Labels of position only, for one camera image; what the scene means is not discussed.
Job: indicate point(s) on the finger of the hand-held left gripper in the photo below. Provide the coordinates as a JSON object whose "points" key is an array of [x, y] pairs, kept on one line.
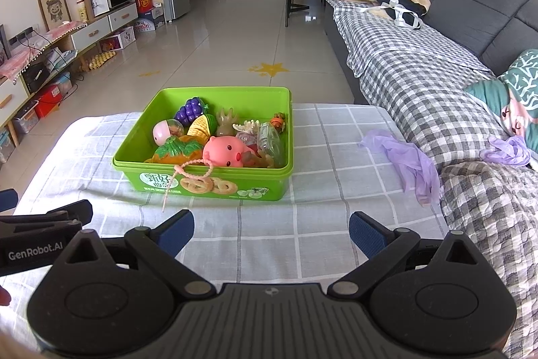
{"points": [[7, 200], [63, 218]]}

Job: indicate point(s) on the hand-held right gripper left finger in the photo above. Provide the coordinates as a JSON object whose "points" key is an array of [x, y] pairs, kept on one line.
{"points": [[176, 230]]}

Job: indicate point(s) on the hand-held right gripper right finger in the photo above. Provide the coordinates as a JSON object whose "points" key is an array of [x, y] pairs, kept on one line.
{"points": [[370, 235]]}

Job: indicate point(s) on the orange toy pumpkin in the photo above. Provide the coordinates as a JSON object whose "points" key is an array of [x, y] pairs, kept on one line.
{"points": [[176, 151]]}

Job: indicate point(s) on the pink pig toy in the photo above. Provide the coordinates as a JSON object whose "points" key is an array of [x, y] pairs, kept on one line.
{"points": [[225, 151]]}

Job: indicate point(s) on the pink egg toy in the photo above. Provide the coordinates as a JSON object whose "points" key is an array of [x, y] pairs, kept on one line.
{"points": [[162, 132]]}

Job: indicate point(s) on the yellow toy corn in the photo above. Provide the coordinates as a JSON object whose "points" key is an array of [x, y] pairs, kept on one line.
{"points": [[199, 130]]}

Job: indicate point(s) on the tan rubber hand toy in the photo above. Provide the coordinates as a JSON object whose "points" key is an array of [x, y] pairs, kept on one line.
{"points": [[227, 121]]}

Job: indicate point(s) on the purple toy grapes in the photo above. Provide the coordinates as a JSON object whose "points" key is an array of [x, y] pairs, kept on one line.
{"points": [[189, 111]]}

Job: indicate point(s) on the beige spiky coral toy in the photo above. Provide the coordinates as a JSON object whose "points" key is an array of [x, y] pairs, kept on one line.
{"points": [[248, 127]]}

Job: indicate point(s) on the clear plastic container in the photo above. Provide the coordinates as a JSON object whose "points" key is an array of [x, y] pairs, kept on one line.
{"points": [[271, 144]]}

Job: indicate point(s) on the brown orange toy figure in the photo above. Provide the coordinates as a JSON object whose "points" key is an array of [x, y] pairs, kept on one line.
{"points": [[277, 121]]}

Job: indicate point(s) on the green plastic box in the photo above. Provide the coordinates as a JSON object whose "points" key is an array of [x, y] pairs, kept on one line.
{"points": [[252, 100]]}

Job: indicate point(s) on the person's left hand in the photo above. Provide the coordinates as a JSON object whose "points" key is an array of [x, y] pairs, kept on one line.
{"points": [[4, 296]]}

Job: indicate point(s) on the grey checked tablecloth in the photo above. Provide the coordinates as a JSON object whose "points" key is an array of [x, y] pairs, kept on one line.
{"points": [[315, 224]]}

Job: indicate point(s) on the clear storage bin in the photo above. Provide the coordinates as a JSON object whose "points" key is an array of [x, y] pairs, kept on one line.
{"points": [[26, 118]]}

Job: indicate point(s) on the purple glove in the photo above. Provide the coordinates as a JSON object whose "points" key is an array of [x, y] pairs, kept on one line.
{"points": [[504, 151], [412, 161]]}

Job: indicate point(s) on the red plastic storage box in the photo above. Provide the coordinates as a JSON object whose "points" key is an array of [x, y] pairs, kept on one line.
{"points": [[47, 102]]}

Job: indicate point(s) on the black electronic box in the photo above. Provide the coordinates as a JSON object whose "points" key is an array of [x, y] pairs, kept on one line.
{"points": [[33, 77]]}

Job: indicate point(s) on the pink lace cloth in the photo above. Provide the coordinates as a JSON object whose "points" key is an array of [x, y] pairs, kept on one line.
{"points": [[12, 62]]}

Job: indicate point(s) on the dark framed picture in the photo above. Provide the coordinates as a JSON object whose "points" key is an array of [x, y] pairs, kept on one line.
{"points": [[4, 43]]}

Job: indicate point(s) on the small yellow floor sticker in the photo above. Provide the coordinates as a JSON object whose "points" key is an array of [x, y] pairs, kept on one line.
{"points": [[149, 73]]}

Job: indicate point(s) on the row of yellow toys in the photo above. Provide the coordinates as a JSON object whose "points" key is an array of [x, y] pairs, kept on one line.
{"points": [[101, 59]]}

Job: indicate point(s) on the grey white checked blanket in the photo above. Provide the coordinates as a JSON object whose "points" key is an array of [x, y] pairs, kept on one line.
{"points": [[399, 60]]}

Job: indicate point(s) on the yellow star floor sticker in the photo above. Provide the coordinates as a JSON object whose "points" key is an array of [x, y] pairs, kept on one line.
{"points": [[269, 69]]}

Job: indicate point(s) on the white wooden media cabinet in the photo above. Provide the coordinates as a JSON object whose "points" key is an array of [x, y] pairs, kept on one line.
{"points": [[94, 31]]}

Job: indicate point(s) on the white red box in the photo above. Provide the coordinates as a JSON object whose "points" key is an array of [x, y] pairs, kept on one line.
{"points": [[126, 37]]}

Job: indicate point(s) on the framed cartoon picture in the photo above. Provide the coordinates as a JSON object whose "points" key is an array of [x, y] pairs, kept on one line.
{"points": [[54, 10]]}

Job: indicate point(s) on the white yellow canister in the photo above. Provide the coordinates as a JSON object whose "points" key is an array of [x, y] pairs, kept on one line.
{"points": [[82, 8]]}

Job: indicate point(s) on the white blue carton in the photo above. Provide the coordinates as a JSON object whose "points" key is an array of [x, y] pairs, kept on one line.
{"points": [[145, 24]]}

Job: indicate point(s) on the teal printed pillow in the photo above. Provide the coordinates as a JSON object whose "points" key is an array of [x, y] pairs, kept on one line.
{"points": [[525, 77]]}

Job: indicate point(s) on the grey sofa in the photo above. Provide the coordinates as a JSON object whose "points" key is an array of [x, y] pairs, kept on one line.
{"points": [[462, 1]]}

